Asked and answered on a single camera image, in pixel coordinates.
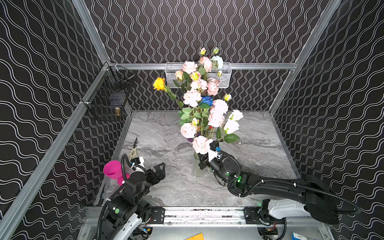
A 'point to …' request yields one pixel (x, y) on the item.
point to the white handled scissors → (133, 153)
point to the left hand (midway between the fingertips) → (162, 167)
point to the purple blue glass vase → (195, 135)
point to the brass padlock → (117, 110)
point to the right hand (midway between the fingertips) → (196, 146)
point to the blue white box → (295, 236)
